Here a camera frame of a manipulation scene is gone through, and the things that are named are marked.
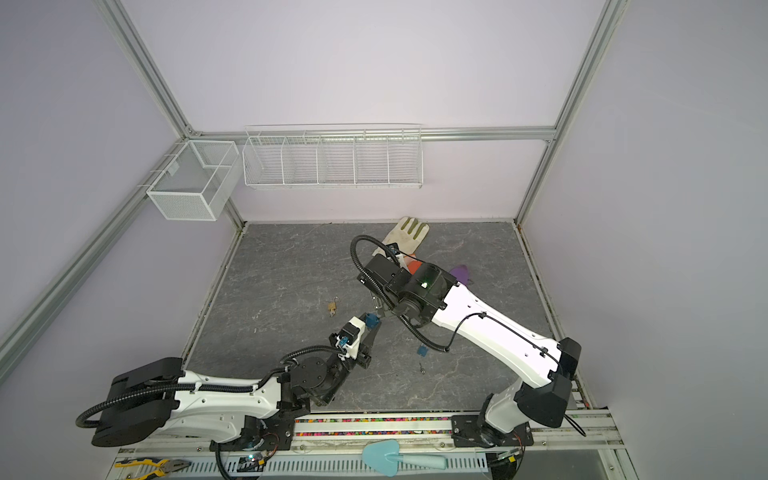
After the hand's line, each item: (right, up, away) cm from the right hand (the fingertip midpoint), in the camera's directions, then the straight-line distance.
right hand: (400, 294), depth 70 cm
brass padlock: (-22, -8, +26) cm, 35 cm away
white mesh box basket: (-70, +33, +31) cm, 83 cm away
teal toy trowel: (-4, -39, 0) cm, 40 cm away
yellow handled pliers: (-54, -40, -1) cm, 68 cm away
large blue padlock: (-7, -6, -1) cm, 9 cm away
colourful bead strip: (-7, -34, +7) cm, 35 cm away
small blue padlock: (+7, -19, +17) cm, 27 cm away
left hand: (-6, -7, 0) cm, 9 cm away
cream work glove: (+4, +16, +45) cm, 48 cm away
